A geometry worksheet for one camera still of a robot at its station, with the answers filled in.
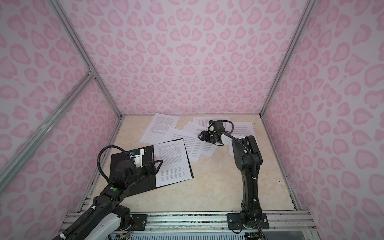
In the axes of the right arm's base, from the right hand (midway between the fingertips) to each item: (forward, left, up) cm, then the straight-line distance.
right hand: (202, 135), depth 102 cm
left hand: (-24, +24, +11) cm, 36 cm away
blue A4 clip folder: (-14, +57, -4) cm, 58 cm away
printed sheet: (-21, +17, -4) cm, 27 cm away
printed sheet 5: (-8, -3, -4) cm, 9 cm away
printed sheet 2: (+7, +35, -5) cm, 36 cm away
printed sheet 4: (+18, -1, -5) cm, 18 cm away
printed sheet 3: (-3, +7, -4) cm, 9 cm away
